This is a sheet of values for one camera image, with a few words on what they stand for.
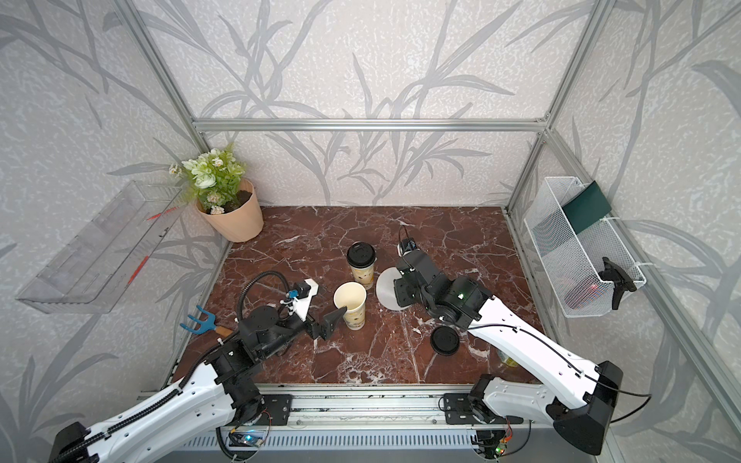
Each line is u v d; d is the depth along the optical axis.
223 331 0.86
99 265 0.66
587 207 0.72
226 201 1.02
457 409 0.73
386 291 0.75
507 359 0.83
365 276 0.89
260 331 0.55
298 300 0.61
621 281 0.55
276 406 0.74
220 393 0.53
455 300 0.47
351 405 0.76
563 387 0.39
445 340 0.85
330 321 0.64
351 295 0.80
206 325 0.89
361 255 0.85
